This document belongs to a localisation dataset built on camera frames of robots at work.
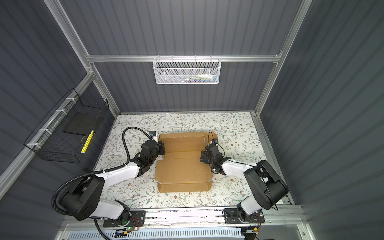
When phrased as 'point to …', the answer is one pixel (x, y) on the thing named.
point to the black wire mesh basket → (65, 134)
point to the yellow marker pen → (83, 150)
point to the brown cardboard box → (181, 169)
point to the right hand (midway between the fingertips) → (209, 155)
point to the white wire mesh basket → (186, 71)
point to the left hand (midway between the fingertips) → (162, 142)
